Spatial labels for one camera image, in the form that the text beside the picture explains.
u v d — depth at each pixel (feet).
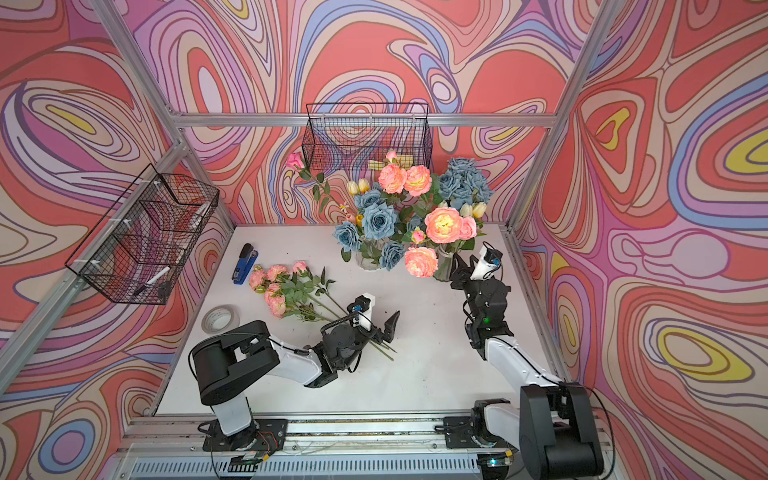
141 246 2.58
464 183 2.63
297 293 3.08
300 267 3.34
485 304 2.02
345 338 2.13
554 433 1.34
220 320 3.06
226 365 1.56
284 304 3.05
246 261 3.53
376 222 2.36
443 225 1.95
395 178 2.27
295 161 2.70
